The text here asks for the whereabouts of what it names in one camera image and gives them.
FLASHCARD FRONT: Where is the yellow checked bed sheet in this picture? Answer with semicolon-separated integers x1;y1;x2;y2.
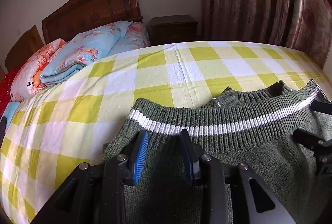
0;41;328;224

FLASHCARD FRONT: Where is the black object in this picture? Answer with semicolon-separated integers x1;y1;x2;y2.
0;116;8;147

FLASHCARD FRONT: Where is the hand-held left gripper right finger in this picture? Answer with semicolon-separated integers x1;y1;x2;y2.
179;129;296;224

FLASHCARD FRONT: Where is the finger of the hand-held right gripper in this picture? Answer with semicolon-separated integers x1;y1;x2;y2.
292;128;332;175
310;101;332;116

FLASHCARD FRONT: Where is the small wooden headboard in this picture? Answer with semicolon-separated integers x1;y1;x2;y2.
4;25;45;72

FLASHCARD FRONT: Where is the folded blue floral quilt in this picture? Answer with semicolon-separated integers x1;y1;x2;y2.
40;20;133;89

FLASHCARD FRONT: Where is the pink orange floral pillow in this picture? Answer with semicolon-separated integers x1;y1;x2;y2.
10;38;68;103

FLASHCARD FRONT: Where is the pink blue floral pillow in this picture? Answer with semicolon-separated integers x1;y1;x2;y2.
107;22;151;56

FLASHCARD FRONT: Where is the light blue cloth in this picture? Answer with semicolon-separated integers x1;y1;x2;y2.
5;101;22;126

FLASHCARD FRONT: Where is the green knit sweater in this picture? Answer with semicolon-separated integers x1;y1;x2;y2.
95;78;332;224

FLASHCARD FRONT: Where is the large carved wooden headboard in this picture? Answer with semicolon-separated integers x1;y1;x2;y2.
42;0;144;44

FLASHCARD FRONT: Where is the dark wooden nightstand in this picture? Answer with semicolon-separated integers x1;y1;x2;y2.
149;15;199;46

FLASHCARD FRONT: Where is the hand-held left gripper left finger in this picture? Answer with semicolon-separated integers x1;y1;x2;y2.
31;130;149;224

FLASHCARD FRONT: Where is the red patterned blanket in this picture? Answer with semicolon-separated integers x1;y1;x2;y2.
0;68;20;116

